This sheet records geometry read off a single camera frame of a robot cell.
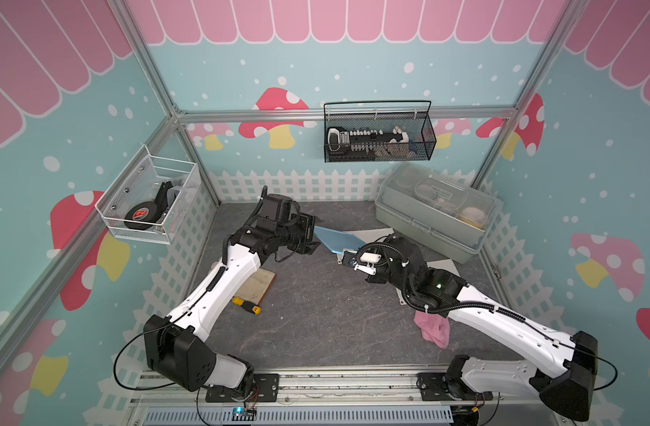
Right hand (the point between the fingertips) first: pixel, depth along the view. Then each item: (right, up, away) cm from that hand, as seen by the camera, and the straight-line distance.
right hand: (364, 246), depth 73 cm
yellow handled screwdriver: (-38, -21, +17) cm, 46 cm away
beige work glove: (-36, -16, +22) cm, 45 cm away
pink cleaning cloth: (+22, -25, +8) cm, 35 cm away
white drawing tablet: (+35, -9, +30) cm, 47 cm away
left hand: (-11, +4, +3) cm, 12 cm away
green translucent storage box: (+30, +9, +17) cm, 36 cm away
